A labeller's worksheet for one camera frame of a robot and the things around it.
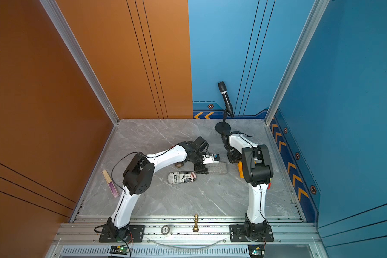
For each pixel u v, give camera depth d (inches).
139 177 21.7
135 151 22.5
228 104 39.1
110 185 34.6
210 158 32.5
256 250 28.0
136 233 29.1
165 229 27.4
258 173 21.6
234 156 33.4
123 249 27.6
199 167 32.4
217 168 35.7
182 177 35.0
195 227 29.1
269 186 22.7
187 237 28.8
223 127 45.4
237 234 28.5
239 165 35.6
